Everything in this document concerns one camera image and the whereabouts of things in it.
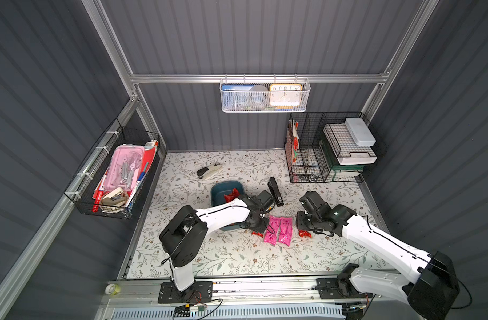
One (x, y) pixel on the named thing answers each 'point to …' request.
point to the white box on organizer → (360, 132)
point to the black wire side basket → (87, 189)
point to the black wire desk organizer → (330, 147)
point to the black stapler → (275, 192)
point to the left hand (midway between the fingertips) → (261, 230)
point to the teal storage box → (218, 190)
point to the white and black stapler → (209, 170)
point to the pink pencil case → (126, 161)
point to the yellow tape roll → (112, 288)
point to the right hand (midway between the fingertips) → (301, 220)
